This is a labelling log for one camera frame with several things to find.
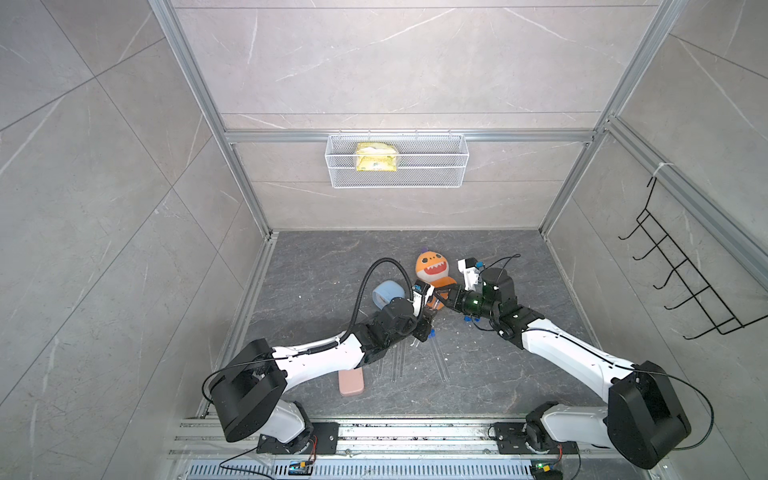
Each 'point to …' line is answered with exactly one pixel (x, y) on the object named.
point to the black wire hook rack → (722, 317)
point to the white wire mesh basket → (424, 161)
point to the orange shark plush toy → (433, 267)
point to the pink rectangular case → (351, 381)
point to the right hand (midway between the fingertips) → (435, 291)
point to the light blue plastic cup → (387, 291)
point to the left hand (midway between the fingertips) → (436, 306)
